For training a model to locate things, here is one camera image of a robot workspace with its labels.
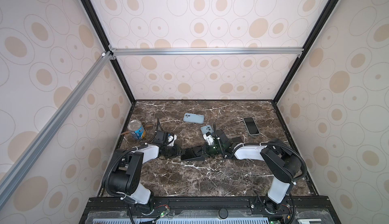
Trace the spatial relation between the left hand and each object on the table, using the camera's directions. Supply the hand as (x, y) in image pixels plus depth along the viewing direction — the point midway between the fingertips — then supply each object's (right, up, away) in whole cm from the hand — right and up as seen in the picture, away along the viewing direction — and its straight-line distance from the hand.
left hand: (187, 150), depth 90 cm
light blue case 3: (+12, +11, +12) cm, 20 cm away
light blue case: (+44, +13, +16) cm, 49 cm away
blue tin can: (-31, +12, +2) cm, 33 cm away
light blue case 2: (+4, +18, +20) cm, 28 cm away
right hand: (+5, -1, -3) cm, 6 cm away
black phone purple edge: (+44, +13, +16) cm, 49 cm away
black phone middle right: (+31, +5, +8) cm, 33 cm away
